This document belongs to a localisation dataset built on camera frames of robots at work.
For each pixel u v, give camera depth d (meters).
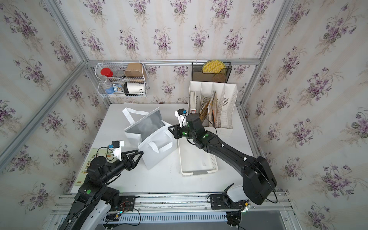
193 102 0.88
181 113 0.69
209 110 0.88
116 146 0.63
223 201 0.66
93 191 0.52
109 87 0.91
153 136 0.72
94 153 0.91
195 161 0.89
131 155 0.64
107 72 0.92
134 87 0.93
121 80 0.94
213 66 0.94
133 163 0.64
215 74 0.96
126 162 0.61
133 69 0.88
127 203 0.73
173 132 0.74
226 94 1.00
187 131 0.66
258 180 0.41
